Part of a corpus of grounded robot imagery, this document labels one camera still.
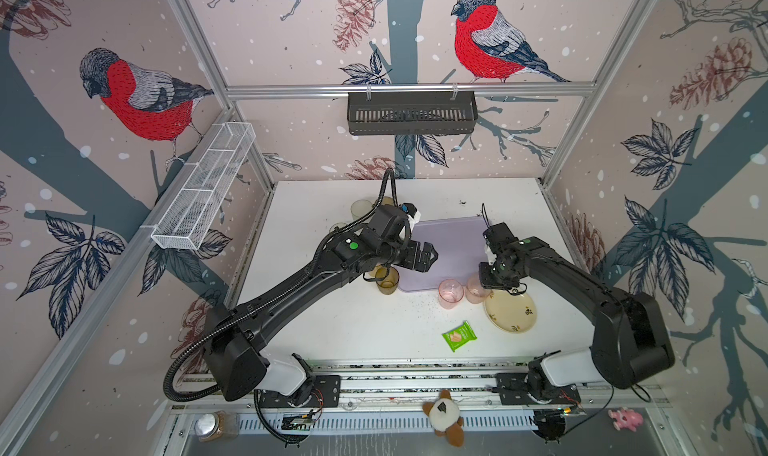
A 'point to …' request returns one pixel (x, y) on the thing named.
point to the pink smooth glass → (450, 293)
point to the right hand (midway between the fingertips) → (484, 285)
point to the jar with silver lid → (217, 426)
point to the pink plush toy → (625, 418)
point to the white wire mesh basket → (190, 217)
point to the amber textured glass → (381, 272)
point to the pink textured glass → (477, 288)
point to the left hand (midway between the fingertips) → (425, 253)
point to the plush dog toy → (445, 419)
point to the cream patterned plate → (515, 313)
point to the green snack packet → (459, 336)
